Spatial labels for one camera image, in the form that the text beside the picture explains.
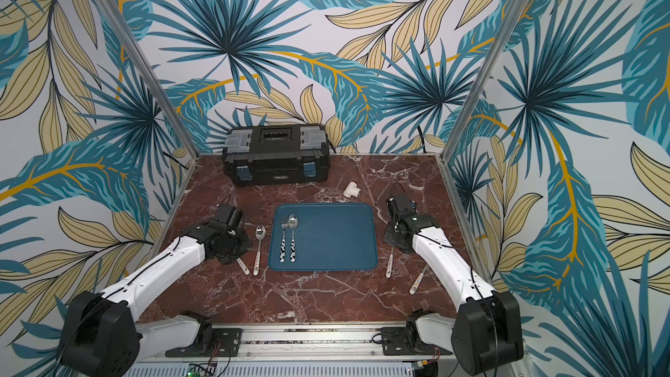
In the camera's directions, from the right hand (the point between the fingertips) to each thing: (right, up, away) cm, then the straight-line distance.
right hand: (396, 238), depth 84 cm
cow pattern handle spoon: (-35, +3, +11) cm, 37 cm away
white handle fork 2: (+7, -14, +1) cm, 16 cm away
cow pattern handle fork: (-38, +2, +11) cm, 40 cm away
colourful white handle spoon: (-47, -1, +9) cm, 47 cm away
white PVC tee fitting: (-13, +15, +21) cm, 29 cm away
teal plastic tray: (-22, -2, +10) cm, 24 cm away
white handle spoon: (-2, -11, +2) cm, 12 cm away
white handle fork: (-50, -10, +2) cm, 51 cm away
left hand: (-48, -4, 0) cm, 48 cm away
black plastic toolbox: (-46, +28, +12) cm, 55 cm away
